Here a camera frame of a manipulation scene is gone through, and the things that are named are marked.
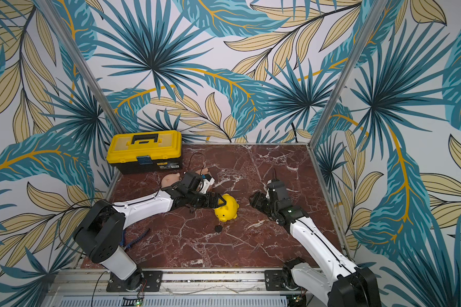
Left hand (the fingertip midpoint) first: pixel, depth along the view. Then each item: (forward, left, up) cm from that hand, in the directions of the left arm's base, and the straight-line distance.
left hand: (218, 205), depth 85 cm
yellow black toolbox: (+24, +38, +7) cm, 46 cm away
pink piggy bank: (+13, +25, 0) cm, 28 cm away
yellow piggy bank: (-3, -5, 0) cm, 6 cm away
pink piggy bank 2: (+23, +9, -6) cm, 25 cm away
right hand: (+1, -15, +4) cm, 16 cm away
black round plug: (-7, 0, -10) cm, 12 cm away
